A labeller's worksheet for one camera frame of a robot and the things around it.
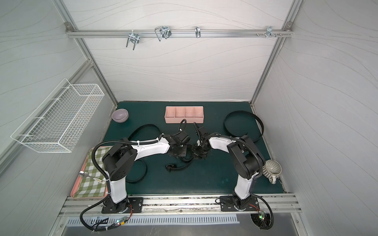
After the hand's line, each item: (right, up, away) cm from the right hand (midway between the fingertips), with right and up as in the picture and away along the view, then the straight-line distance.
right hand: (190, 156), depth 90 cm
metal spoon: (-60, -8, -8) cm, 61 cm away
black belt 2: (+41, +29, +22) cm, 55 cm away
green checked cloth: (-56, -13, -12) cm, 59 cm away
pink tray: (-63, -12, -11) cm, 65 cm away
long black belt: (-10, -4, -7) cm, 13 cm away
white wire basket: (-62, +22, -22) cm, 70 cm away
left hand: (-3, +1, 0) cm, 4 cm away
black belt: (-41, +11, +8) cm, 43 cm away
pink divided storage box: (-13, +26, +27) cm, 40 cm away
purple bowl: (-53, +26, +17) cm, 61 cm away
